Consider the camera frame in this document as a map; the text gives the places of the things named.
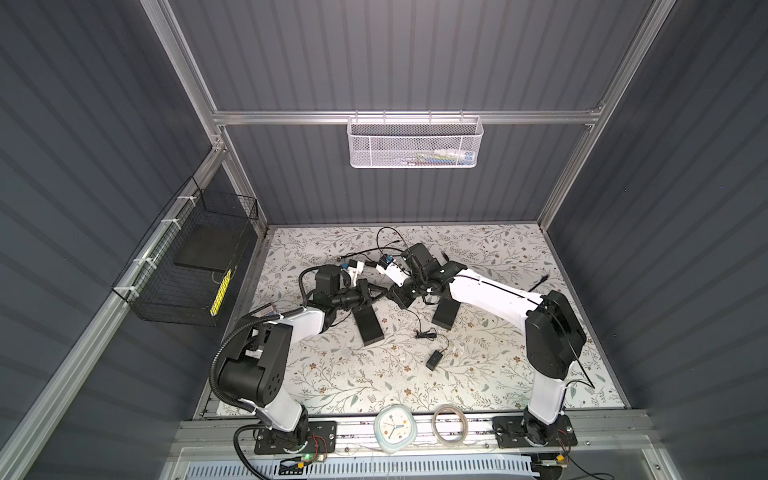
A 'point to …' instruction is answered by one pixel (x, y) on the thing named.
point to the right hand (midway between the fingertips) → (391, 295)
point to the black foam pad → (208, 246)
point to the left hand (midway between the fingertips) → (389, 291)
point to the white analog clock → (395, 428)
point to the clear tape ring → (457, 411)
